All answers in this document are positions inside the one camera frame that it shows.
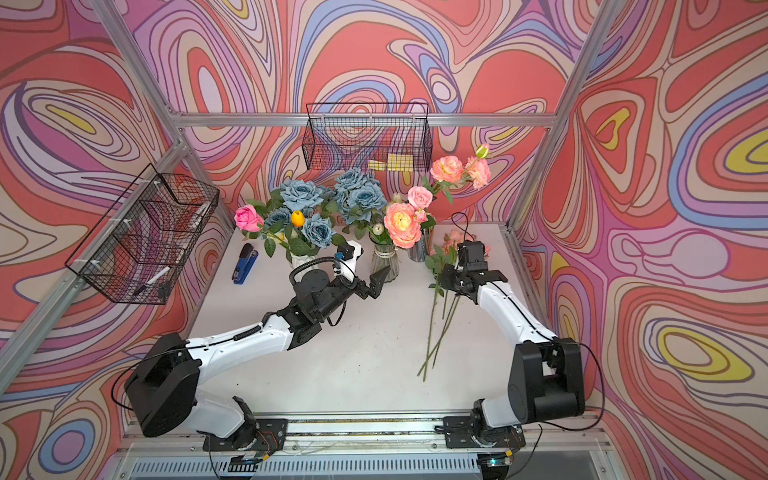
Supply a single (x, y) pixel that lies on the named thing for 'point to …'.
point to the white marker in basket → (159, 275)
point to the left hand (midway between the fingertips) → (379, 260)
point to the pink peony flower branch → (441, 256)
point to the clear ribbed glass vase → (385, 256)
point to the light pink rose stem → (449, 245)
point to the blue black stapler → (246, 261)
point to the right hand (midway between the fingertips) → (447, 284)
